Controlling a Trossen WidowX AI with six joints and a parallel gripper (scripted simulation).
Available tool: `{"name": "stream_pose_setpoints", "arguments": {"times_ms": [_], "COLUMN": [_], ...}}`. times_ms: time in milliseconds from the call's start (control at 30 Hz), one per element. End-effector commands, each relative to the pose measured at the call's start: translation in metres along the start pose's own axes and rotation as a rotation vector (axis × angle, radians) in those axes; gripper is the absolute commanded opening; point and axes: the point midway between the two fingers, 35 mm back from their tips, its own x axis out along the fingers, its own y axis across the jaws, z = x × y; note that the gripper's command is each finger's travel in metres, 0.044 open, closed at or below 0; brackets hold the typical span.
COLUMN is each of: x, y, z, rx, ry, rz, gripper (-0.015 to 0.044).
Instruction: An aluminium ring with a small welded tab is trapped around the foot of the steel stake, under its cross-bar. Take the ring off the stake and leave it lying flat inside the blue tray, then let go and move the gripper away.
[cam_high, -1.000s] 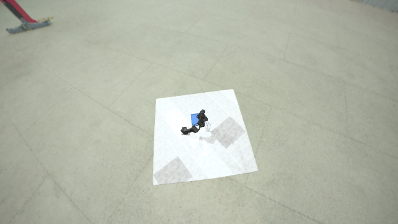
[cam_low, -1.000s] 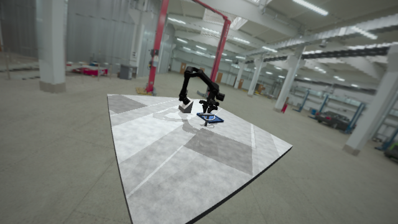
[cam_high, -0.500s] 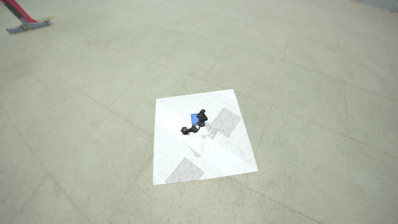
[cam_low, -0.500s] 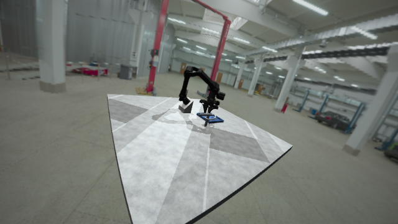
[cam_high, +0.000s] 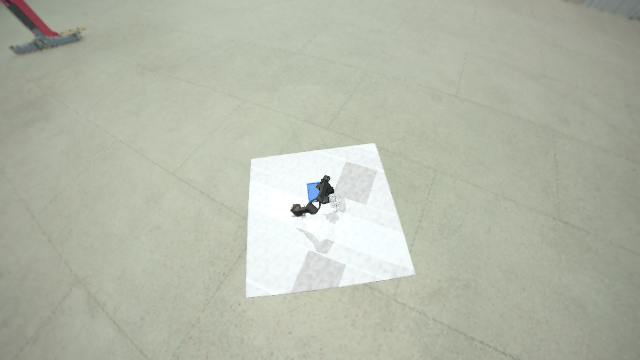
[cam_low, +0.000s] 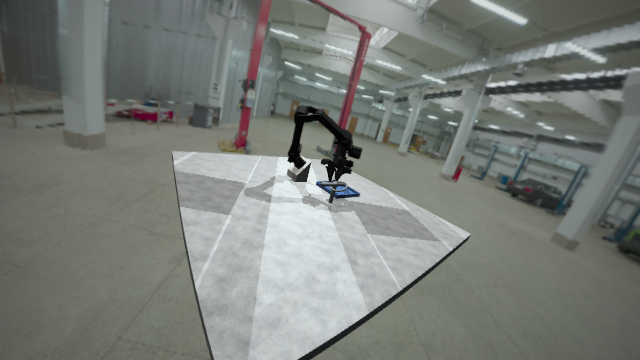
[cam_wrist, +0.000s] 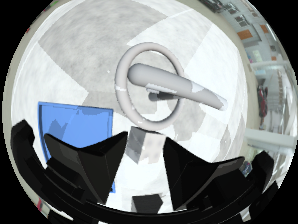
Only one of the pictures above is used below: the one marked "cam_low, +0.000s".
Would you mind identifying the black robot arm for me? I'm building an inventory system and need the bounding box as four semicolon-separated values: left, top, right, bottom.
287;105;363;169

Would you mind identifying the blue tray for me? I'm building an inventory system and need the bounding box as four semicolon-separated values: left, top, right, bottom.
316;181;361;199

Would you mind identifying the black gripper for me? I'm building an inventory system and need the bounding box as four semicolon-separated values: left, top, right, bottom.
321;152;352;182

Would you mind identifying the grey metal t-shaped stake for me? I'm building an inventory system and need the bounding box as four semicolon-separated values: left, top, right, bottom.
321;182;345;203

